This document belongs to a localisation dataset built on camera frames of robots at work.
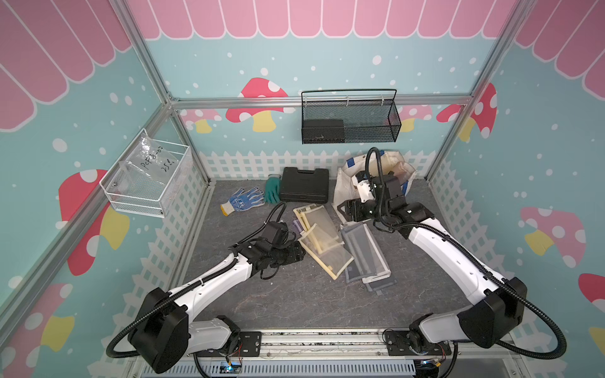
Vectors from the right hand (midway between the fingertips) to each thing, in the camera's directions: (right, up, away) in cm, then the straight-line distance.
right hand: (344, 209), depth 79 cm
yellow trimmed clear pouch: (-4, -17, +16) cm, 24 cm away
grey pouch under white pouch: (+13, -28, +6) cm, 32 cm away
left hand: (-15, -18, +4) cm, 24 cm away
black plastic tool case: (-11, +10, +34) cm, 38 cm away
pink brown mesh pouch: (+26, +15, +15) cm, 33 cm away
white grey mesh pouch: (+10, -18, +12) cm, 24 cm away
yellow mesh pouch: (-12, -3, +24) cm, 27 cm away
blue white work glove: (-44, +3, +34) cm, 56 cm away
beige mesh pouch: (+23, +20, +23) cm, 39 cm away
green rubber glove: (-30, +9, +37) cm, 48 cm away
